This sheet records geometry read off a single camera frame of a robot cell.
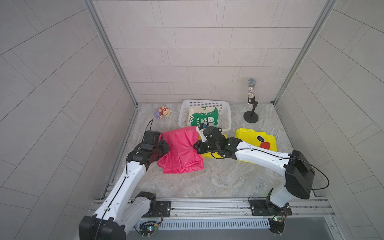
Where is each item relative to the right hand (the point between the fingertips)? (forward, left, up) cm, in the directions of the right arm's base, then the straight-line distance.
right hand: (192, 147), depth 78 cm
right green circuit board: (-34, -37, -16) cm, 53 cm away
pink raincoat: (-6, +5, +2) cm, 8 cm away
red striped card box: (+37, +20, -9) cm, 43 cm away
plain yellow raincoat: (-8, -7, +6) cm, 13 cm away
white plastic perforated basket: (+25, -22, -8) cm, 34 cm away
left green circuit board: (-32, +21, -12) cm, 40 cm away
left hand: (+3, +11, -1) cm, 12 cm away
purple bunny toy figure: (+33, +25, -9) cm, 42 cm away
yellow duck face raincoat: (+11, -41, -14) cm, 45 cm away
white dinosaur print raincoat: (+28, -11, -7) cm, 31 cm away
